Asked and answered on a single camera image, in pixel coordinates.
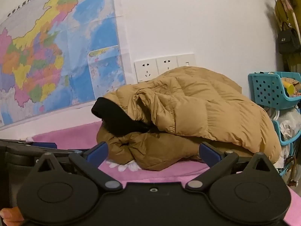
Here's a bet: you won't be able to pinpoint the tan puffer down jacket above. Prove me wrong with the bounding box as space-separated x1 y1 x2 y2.
91 66 281 171

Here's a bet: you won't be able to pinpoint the olive hanging clothes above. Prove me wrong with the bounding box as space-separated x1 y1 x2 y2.
274 0 300 73

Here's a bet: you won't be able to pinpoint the person's left hand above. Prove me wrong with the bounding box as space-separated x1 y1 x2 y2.
0 207 25 226

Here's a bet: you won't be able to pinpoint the pink floral bed sheet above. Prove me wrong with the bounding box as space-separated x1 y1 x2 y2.
28 121 301 226

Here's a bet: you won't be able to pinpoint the lower teal plastic basket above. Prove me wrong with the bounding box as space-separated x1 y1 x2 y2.
272 108 300 146

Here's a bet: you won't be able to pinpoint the teal plastic basket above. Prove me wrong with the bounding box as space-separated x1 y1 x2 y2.
248 71 300 110
272 108 300 146

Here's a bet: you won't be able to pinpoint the upper teal plastic basket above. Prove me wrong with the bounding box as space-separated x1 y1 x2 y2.
248 71 300 110

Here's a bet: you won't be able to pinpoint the dark green handbag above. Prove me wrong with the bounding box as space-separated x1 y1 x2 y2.
277 22 300 55

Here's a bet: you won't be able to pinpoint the white wall switch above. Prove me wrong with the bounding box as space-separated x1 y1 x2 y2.
176 54 196 67

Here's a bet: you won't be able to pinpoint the white wall socket left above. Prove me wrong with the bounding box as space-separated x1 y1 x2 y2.
134 59 159 83

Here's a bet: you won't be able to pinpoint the white wall socket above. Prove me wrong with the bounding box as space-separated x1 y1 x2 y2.
134 59 159 83
156 56 178 75

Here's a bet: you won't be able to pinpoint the white wall socket middle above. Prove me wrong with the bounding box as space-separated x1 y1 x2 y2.
156 56 178 75

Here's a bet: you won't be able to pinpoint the colourful wall map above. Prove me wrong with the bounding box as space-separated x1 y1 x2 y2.
1 0 125 127

